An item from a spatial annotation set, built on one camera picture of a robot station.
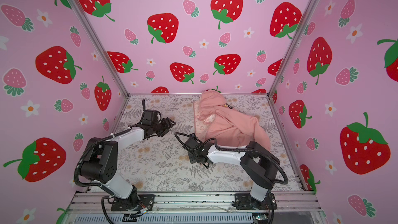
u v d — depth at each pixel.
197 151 0.66
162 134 0.85
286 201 0.77
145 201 0.75
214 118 0.97
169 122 0.86
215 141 0.64
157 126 0.81
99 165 0.46
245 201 0.74
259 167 0.45
